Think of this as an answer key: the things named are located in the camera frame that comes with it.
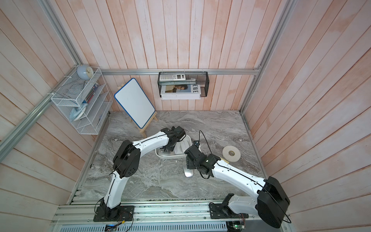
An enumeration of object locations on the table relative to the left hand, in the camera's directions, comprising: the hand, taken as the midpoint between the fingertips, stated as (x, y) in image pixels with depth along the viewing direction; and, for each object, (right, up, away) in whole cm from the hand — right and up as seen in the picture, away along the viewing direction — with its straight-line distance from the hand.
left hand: (164, 144), depth 96 cm
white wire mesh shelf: (-41, +27, -18) cm, 52 cm away
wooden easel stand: (-14, +10, +4) cm, 18 cm away
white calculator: (+4, +45, -3) cm, 45 cm away
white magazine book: (+16, +35, -3) cm, 39 cm away
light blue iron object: (-48, +21, -14) cm, 55 cm away
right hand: (+19, -7, -12) cm, 23 cm away
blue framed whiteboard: (-23, +32, +9) cm, 41 cm away
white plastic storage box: (+14, -1, 0) cm, 14 cm away
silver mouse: (+16, -17, -6) cm, 24 cm away
